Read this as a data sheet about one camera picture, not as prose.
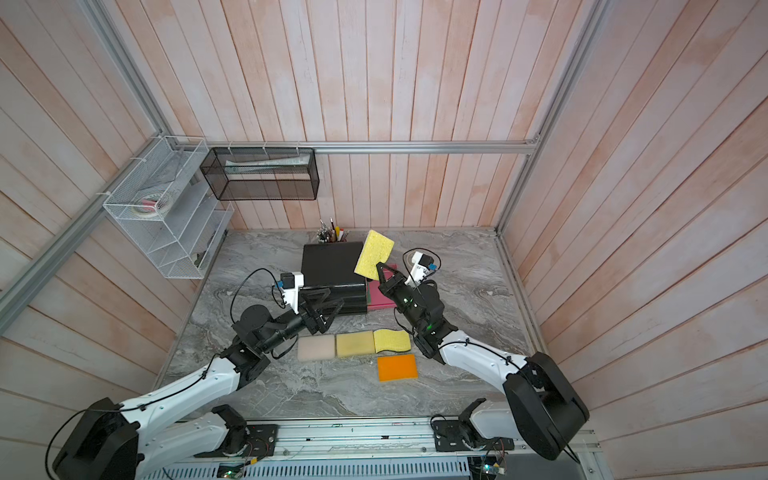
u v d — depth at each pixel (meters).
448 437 0.73
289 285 0.64
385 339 0.92
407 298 0.68
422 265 0.70
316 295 0.73
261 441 0.73
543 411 0.42
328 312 0.66
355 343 0.89
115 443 0.39
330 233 0.96
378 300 0.92
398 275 0.72
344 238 1.01
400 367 0.86
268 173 1.03
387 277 0.73
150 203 0.74
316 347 0.88
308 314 0.64
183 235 0.79
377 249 0.76
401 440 0.75
